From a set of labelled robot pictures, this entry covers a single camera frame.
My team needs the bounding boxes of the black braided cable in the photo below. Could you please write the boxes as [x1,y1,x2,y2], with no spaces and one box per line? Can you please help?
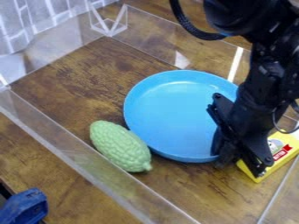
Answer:
[168,0,230,41]

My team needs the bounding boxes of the green bitter gourd toy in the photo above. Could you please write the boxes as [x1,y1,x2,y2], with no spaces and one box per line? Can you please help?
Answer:
[89,121,152,172]

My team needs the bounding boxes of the blue round plastic tray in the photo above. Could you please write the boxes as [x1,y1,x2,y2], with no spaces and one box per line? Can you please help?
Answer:
[123,70,238,163]

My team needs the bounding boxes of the yellow butter brick toy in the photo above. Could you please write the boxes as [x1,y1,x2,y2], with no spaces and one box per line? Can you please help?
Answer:
[236,132,299,183]

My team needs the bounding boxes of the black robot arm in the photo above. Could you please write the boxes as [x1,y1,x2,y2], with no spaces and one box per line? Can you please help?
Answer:
[203,0,299,177]

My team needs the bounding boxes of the clear acrylic enclosure wall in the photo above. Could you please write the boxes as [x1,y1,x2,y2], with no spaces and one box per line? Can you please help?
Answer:
[0,0,284,224]

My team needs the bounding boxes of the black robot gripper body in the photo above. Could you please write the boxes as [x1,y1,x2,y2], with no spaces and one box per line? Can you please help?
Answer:
[206,82,290,176]

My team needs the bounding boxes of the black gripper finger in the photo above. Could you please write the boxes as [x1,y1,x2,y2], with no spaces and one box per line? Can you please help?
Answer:
[242,155,274,178]
[211,128,236,169]

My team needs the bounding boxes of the grey checkered curtain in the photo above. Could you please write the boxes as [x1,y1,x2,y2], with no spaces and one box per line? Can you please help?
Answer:
[0,0,119,57]

